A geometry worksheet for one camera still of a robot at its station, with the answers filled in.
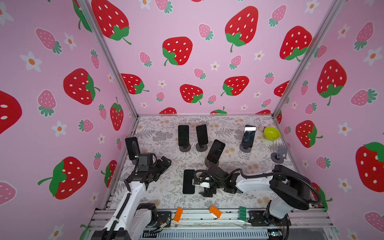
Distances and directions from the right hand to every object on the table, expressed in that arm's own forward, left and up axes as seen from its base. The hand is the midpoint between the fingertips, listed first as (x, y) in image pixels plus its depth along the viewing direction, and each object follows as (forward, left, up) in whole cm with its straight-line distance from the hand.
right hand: (199, 182), depth 85 cm
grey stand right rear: (+27, -28, -2) cm, 40 cm away
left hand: (+5, +19, +8) cm, 21 cm away
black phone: (+26, +13, +10) cm, 31 cm away
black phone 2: (+31, -29, +8) cm, 43 cm away
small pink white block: (+46, -42, 0) cm, 62 cm away
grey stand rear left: (+23, +13, -2) cm, 26 cm away
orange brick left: (-18, +9, -1) cm, 20 cm away
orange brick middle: (-14, -10, 0) cm, 17 cm away
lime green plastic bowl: (+42, -49, -1) cm, 65 cm away
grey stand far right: (+21, -48, +1) cm, 52 cm away
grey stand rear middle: (+25, +2, -1) cm, 25 cm away
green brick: (-13, -24, -1) cm, 27 cm away
